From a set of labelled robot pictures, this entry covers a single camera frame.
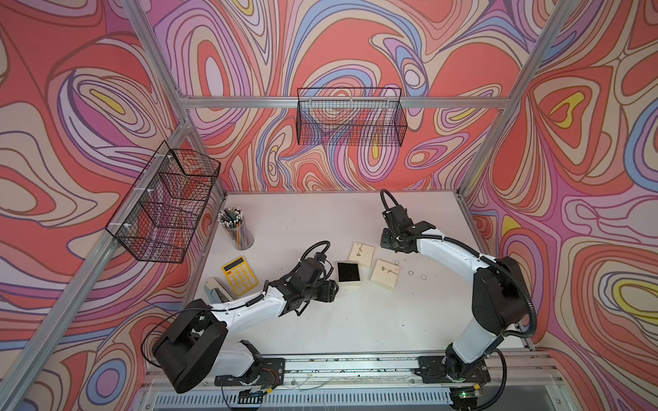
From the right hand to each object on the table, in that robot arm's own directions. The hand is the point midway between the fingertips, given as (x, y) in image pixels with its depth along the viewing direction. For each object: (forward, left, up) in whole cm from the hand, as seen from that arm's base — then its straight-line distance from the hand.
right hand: (390, 247), depth 92 cm
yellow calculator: (-6, +55, -6) cm, 56 cm away
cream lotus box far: (+2, +10, -7) cm, 12 cm away
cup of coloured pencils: (+6, +55, +7) cm, 56 cm away
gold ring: (-8, -12, -9) cm, 17 cm away
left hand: (-14, +20, -3) cm, 25 cm away
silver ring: (-6, -7, -8) cm, 12 cm away
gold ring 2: (-2, -4, -8) cm, 9 cm away
